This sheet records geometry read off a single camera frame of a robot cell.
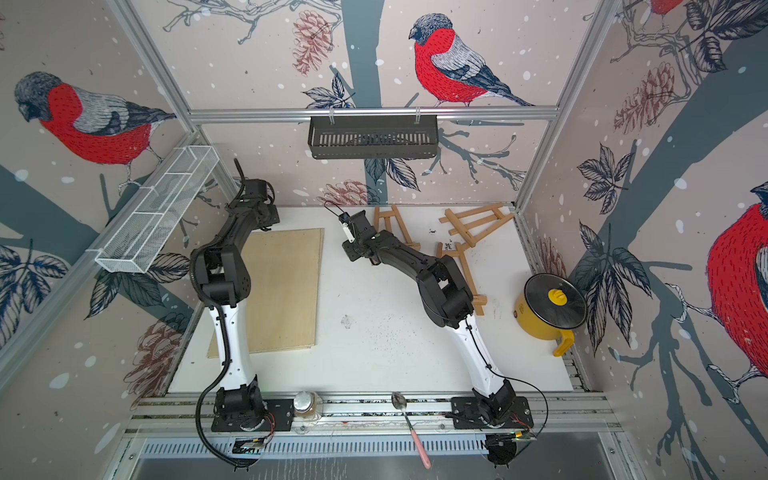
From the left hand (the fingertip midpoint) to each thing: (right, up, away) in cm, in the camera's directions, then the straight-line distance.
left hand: (271, 211), depth 106 cm
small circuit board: (+9, -60, -35) cm, 70 cm away
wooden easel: (+77, -4, +9) cm, 77 cm away
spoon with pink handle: (+46, -52, -29) cm, 75 cm away
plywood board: (+10, -31, -15) cm, 36 cm away
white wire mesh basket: (-18, -9, -34) cm, 40 cm away
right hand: (+31, -11, -4) cm, 33 cm away
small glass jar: (+25, -47, -40) cm, 66 cm away
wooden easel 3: (+68, -15, -2) cm, 70 cm away
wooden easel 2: (+42, -1, +12) cm, 44 cm away
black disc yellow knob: (+90, -29, -22) cm, 97 cm away
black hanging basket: (+37, +27, 0) cm, 46 cm away
